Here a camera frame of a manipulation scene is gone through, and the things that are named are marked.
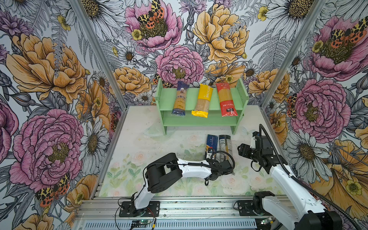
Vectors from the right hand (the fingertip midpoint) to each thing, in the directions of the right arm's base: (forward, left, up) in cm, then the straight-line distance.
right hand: (242, 152), depth 84 cm
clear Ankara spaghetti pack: (+10, +7, -8) cm, 14 cm away
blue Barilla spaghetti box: (+9, +16, -8) cm, 20 cm away
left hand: (-5, +20, -10) cm, 23 cm away
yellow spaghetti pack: (+18, +23, +21) cm, 36 cm away
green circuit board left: (-30, +55, -10) cm, 64 cm away
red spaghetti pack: (+18, +9, +21) cm, 29 cm away
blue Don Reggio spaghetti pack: (+20, +35, +21) cm, 45 cm away
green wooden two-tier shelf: (+31, +45, +16) cm, 57 cm away
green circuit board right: (-32, -6, -11) cm, 34 cm away
